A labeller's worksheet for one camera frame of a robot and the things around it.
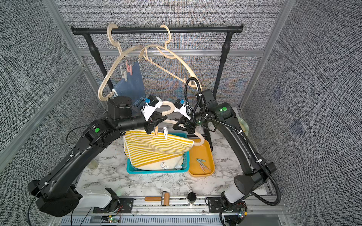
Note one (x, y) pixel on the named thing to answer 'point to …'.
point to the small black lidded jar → (191, 197)
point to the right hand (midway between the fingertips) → (176, 123)
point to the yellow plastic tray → (204, 152)
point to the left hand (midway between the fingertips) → (167, 113)
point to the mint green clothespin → (200, 160)
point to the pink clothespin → (203, 167)
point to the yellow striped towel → (141, 148)
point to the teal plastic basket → (183, 168)
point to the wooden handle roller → (165, 198)
